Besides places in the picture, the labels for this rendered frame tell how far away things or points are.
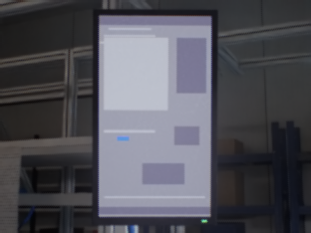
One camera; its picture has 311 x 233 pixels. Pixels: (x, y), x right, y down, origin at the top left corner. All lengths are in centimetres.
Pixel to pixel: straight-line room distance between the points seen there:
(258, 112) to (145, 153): 372
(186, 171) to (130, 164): 13
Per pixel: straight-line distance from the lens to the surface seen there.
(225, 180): 429
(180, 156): 111
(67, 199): 158
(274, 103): 477
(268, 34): 199
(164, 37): 112
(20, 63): 242
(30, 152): 168
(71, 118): 217
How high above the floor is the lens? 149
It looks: 10 degrees up
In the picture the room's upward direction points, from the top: straight up
